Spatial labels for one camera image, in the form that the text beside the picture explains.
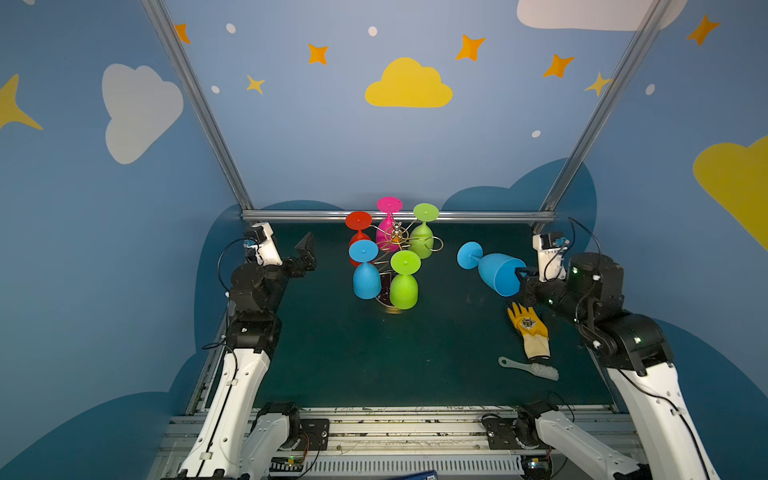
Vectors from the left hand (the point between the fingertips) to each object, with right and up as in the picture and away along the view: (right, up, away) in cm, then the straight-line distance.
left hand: (290, 235), depth 69 cm
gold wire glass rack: (+25, 0, +11) cm, 28 cm away
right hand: (+53, -7, -4) cm, 53 cm away
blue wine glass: (+17, -12, +11) cm, 24 cm away
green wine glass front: (+27, -14, +8) cm, 31 cm away
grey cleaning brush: (+66, -38, +15) cm, 78 cm away
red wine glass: (+15, +5, +13) cm, 20 cm away
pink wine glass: (+22, +2, +12) cm, 25 cm away
